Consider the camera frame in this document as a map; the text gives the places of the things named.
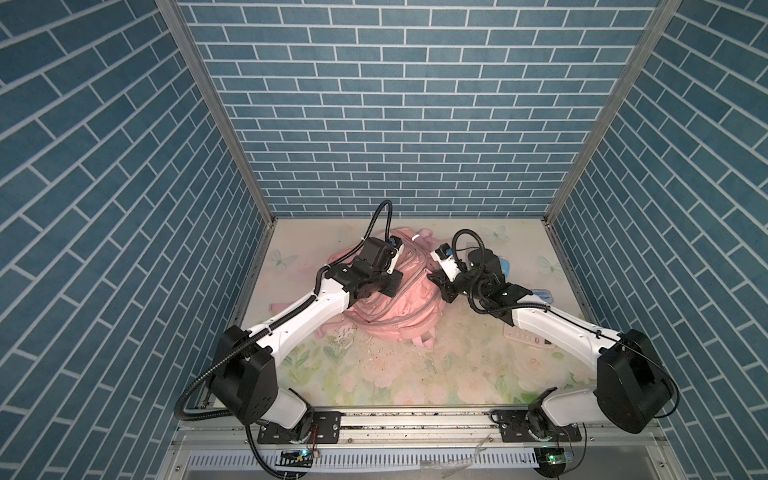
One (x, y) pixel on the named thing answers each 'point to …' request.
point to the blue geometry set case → (544, 294)
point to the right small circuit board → (551, 460)
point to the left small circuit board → (295, 458)
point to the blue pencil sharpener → (505, 266)
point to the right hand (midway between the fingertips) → (428, 270)
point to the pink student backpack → (414, 311)
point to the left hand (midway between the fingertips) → (398, 275)
